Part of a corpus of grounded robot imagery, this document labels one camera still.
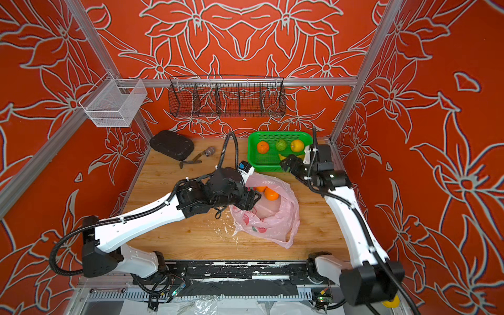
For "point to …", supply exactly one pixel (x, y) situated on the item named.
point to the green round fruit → (281, 145)
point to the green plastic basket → (297, 142)
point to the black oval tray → (172, 144)
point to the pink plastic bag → (276, 221)
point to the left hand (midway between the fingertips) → (255, 190)
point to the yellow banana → (281, 157)
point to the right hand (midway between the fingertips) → (284, 164)
